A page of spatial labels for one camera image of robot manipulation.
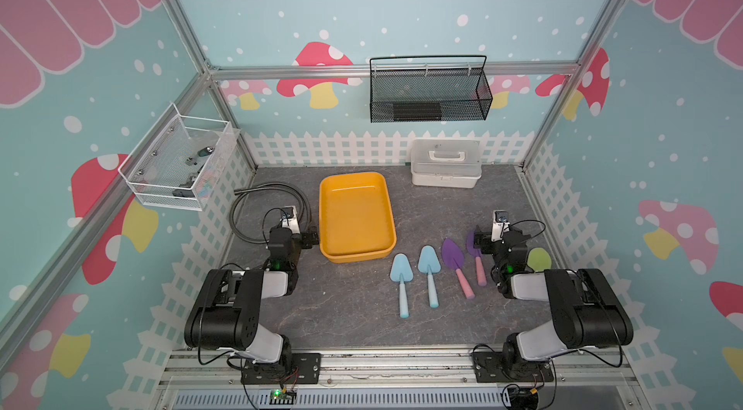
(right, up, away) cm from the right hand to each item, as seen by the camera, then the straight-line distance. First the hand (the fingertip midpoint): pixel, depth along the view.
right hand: (493, 224), depth 93 cm
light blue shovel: (-30, -15, -2) cm, 34 cm away
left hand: (-62, 0, 0) cm, 62 cm away
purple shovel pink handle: (-13, -10, +1) cm, 16 cm away
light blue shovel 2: (-21, -12, -1) cm, 25 cm away
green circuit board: (-62, -42, -21) cm, 77 cm away
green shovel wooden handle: (+15, -12, +1) cm, 19 cm away
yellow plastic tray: (-46, -1, +12) cm, 47 cm away
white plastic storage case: (-12, +21, +13) cm, 28 cm away
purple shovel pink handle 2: (-5, -13, -2) cm, 14 cm away
